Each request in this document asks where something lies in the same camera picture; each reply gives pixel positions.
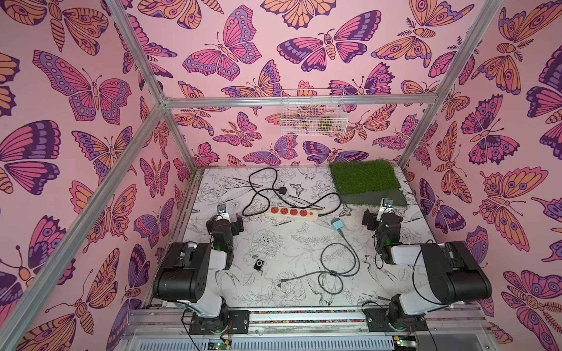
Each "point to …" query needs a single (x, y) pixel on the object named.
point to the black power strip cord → (284, 191)
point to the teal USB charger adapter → (337, 224)
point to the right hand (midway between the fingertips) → (382, 210)
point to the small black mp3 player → (258, 265)
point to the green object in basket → (326, 123)
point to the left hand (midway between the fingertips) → (228, 213)
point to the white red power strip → (291, 213)
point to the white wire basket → (313, 112)
